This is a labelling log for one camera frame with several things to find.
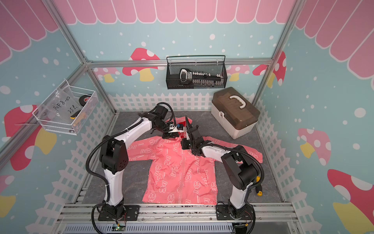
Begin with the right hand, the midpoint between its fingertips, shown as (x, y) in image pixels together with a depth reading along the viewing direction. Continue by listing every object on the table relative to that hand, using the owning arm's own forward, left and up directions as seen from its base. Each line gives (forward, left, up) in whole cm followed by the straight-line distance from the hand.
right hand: (181, 142), depth 93 cm
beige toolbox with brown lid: (+17, -37, +7) cm, 41 cm away
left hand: (+3, +3, +4) cm, 6 cm away
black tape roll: (+11, +53, +27) cm, 60 cm away
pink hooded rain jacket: (-20, +4, -6) cm, 21 cm away
